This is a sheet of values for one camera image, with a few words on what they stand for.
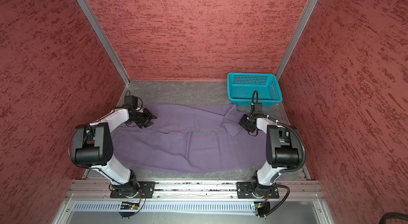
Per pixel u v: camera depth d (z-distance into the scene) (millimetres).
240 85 1173
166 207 775
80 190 757
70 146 469
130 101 775
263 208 712
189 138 890
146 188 743
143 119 821
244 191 738
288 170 497
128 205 726
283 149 488
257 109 776
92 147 467
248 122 726
